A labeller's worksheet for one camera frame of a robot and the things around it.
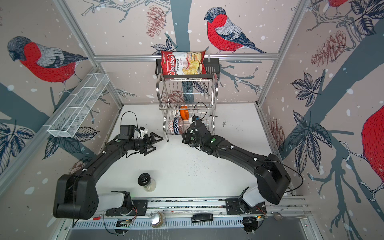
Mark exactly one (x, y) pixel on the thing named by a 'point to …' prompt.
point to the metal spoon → (278, 217)
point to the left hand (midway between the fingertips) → (158, 143)
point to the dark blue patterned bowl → (176, 125)
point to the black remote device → (202, 217)
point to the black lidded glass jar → (144, 180)
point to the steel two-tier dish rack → (181, 99)
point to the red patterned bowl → (170, 126)
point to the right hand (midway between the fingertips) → (179, 138)
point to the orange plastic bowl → (184, 114)
